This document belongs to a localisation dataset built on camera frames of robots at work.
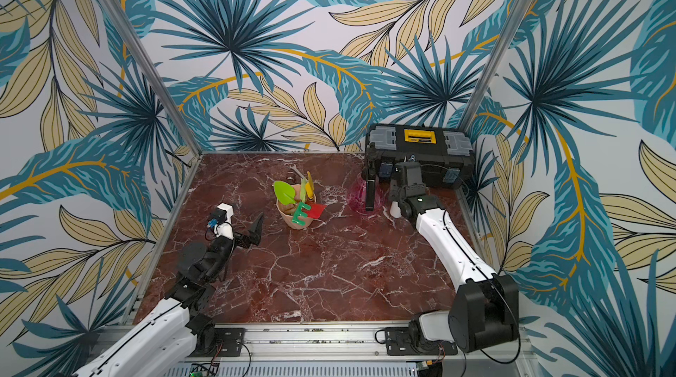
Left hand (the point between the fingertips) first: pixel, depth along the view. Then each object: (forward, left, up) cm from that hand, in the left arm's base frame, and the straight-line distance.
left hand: (249, 211), depth 76 cm
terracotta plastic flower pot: (+11, -8, -17) cm, 22 cm away
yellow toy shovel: (+12, -16, -3) cm, 20 cm away
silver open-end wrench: (+34, -8, -21) cm, 41 cm away
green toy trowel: (+14, -7, -10) cm, 19 cm away
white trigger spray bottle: (+10, -46, -13) cm, 49 cm away
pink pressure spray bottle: (+16, -36, -14) cm, 41 cm away
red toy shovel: (+7, -18, -10) cm, 22 cm away
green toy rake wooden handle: (+4, -13, -7) cm, 16 cm away
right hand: (+12, -41, -1) cm, 42 cm away
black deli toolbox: (+28, -65, -4) cm, 71 cm away
